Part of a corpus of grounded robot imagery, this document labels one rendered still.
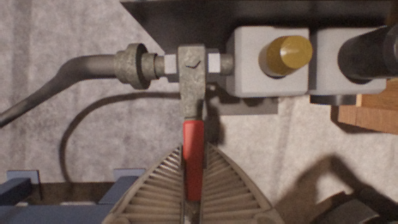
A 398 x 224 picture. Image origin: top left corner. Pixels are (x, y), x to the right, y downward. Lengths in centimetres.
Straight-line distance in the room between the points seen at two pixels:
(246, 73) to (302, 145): 67
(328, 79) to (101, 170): 82
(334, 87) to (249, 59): 10
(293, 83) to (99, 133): 73
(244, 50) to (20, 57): 92
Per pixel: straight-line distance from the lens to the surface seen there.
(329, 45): 22
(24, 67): 96
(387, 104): 74
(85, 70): 22
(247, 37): 18
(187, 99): 15
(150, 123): 67
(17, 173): 107
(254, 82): 17
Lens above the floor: 62
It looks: 85 degrees down
